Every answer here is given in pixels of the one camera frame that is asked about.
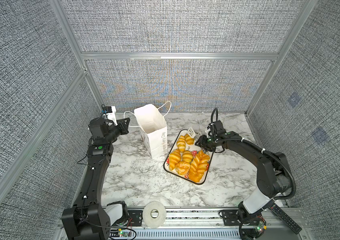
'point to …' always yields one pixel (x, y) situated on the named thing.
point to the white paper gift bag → (153, 128)
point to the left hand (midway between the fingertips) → (129, 118)
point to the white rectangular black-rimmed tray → (172, 137)
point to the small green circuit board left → (123, 234)
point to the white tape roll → (154, 223)
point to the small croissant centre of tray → (187, 156)
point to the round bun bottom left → (182, 167)
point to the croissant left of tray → (174, 158)
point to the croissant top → (189, 140)
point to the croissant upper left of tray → (181, 143)
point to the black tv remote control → (286, 218)
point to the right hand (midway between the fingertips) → (197, 144)
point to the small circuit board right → (260, 226)
